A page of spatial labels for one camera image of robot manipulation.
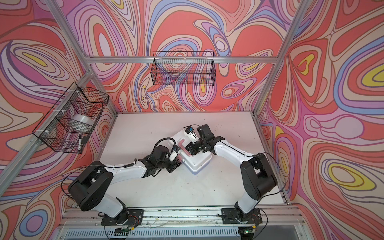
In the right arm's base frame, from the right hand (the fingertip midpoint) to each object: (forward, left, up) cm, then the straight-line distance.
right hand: (189, 151), depth 87 cm
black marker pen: (-3, +53, +17) cm, 55 cm away
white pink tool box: (-9, -2, +2) cm, 9 cm away
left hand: (-3, +5, -5) cm, 8 cm away
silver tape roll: (+7, +52, +24) cm, 57 cm away
